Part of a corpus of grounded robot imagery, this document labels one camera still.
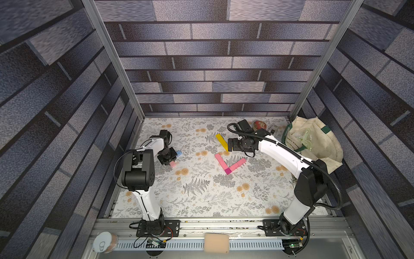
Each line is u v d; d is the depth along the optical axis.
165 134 0.83
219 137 1.08
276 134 1.09
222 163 0.95
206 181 0.89
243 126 0.68
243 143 0.72
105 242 0.66
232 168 0.94
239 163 0.95
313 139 0.94
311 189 0.44
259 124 1.11
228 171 0.92
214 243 0.71
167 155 0.83
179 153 1.01
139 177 0.51
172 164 0.94
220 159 0.98
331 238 0.77
